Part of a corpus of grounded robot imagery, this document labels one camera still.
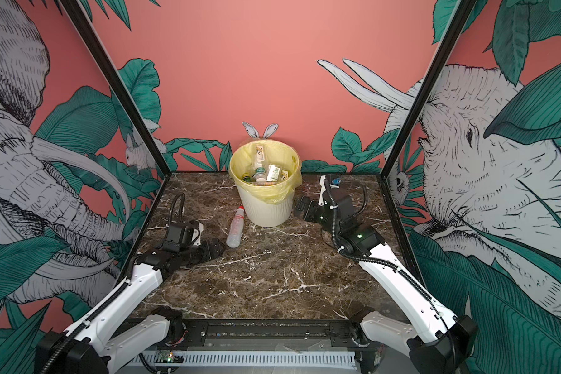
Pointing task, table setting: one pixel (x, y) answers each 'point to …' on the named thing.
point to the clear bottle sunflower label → (273, 173)
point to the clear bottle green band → (260, 173)
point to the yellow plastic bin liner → (276, 153)
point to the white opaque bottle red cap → (235, 232)
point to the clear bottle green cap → (284, 174)
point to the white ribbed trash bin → (266, 214)
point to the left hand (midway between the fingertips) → (218, 247)
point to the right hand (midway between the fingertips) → (301, 195)
